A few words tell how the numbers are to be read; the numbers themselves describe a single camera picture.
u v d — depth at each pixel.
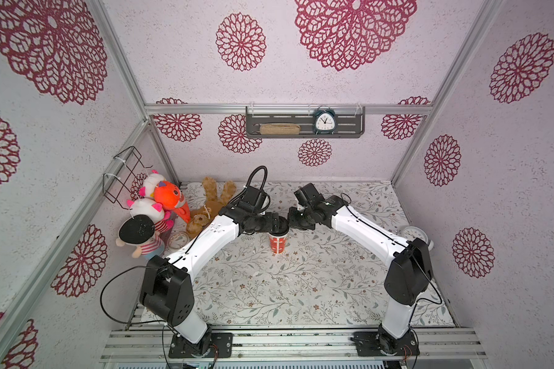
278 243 0.87
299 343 0.76
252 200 0.65
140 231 0.76
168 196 0.90
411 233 0.97
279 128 0.88
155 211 0.85
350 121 0.92
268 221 0.75
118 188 0.76
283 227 0.81
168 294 0.43
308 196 0.66
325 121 0.90
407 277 0.47
